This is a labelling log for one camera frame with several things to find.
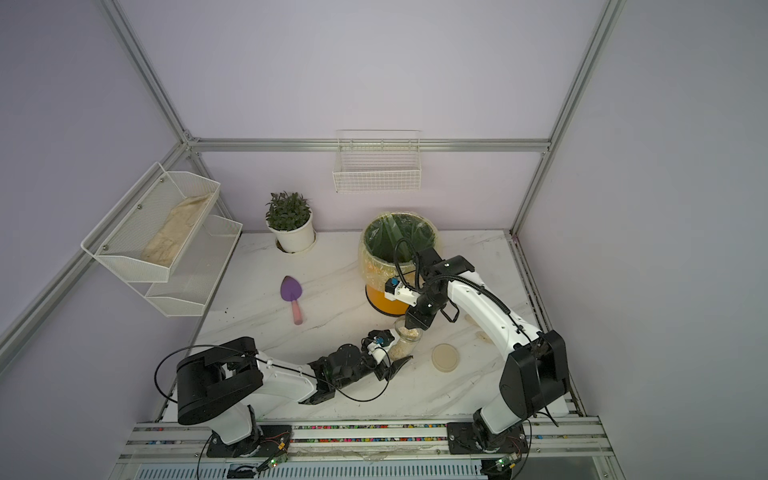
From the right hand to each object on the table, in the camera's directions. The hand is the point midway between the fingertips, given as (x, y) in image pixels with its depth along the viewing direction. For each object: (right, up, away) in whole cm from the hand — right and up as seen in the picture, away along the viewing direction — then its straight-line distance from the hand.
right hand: (414, 325), depth 80 cm
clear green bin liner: (-7, +22, +19) cm, 30 cm away
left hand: (-4, -6, +2) cm, 7 cm away
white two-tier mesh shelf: (-67, +23, -2) cm, 71 cm away
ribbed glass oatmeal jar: (-3, -3, -7) cm, 8 cm away
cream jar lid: (+10, -11, +7) cm, 16 cm away
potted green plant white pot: (-43, +33, +24) cm, 59 cm away
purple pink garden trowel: (-41, +7, +23) cm, 48 cm away
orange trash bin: (-8, +7, -5) cm, 12 cm away
